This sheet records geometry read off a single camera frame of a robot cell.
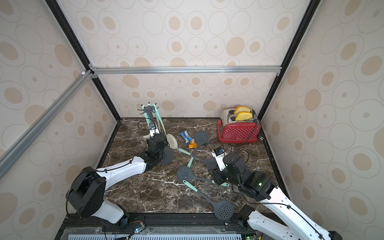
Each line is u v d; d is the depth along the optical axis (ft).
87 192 1.42
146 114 2.30
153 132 2.35
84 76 2.79
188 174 2.92
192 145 3.38
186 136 3.48
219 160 1.98
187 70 3.05
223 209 2.54
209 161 3.11
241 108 3.19
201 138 3.47
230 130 3.10
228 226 2.39
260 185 1.47
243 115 3.08
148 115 2.38
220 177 1.94
